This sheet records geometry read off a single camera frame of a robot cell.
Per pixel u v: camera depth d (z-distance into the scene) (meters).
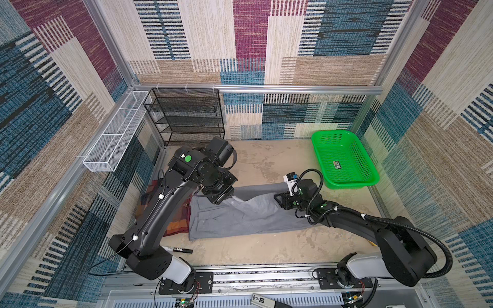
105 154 0.70
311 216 0.66
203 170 0.42
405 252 0.43
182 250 0.81
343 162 1.09
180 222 0.85
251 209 0.70
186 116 1.11
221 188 0.53
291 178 0.78
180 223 0.85
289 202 0.77
